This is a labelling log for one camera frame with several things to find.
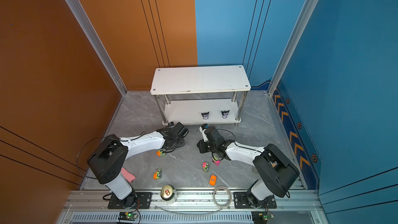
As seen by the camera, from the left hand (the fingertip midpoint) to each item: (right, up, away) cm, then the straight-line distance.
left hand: (181, 141), depth 92 cm
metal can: (-2, -16, -26) cm, 30 cm away
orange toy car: (+18, -16, -15) cm, 28 cm away
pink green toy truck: (+21, -9, -9) cm, 25 cm away
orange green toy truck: (-11, -15, -13) cm, 22 cm away
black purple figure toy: (+26, +16, +1) cm, 31 cm away
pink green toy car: (+14, -11, -10) cm, 21 cm away
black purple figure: (+14, +15, 0) cm, 21 cm away
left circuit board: (-22, -30, -21) cm, 43 cm away
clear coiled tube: (+22, -27, -20) cm, 40 cm away
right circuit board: (+40, -30, -22) cm, 54 cm away
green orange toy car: (-12, -6, -5) cm, 14 cm away
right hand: (+9, -1, -5) cm, 11 cm away
